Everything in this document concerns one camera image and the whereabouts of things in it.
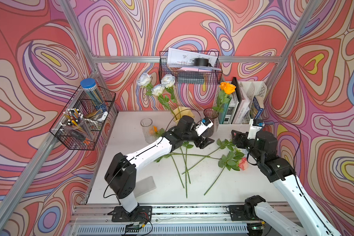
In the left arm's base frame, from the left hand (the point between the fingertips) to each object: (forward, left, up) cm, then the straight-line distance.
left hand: (211, 136), depth 76 cm
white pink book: (+23, -24, 0) cm, 33 cm away
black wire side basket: (+5, +60, +8) cm, 61 cm away
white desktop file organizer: (+43, -35, -2) cm, 56 cm away
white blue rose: (-2, +30, -22) cm, 37 cm away
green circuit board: (-37, +40, -26) cm, 61 cm away
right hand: (-2, -13, +3) cm, 14 cm away
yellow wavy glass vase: (+22, +16, -4) cm, 28 cm away
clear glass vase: (+12, +36, -10) cm, 39 cm away
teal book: (+21, -11, -5) cm, 24 cm away
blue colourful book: (+25, -37, -5) cm, 45 cm away
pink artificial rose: (-3, -17, -21) cm, 28 cm away
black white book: (+26, -19, +4) cm, 32 cm away
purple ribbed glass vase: (+22, -5, -5) cm, 23 cm away
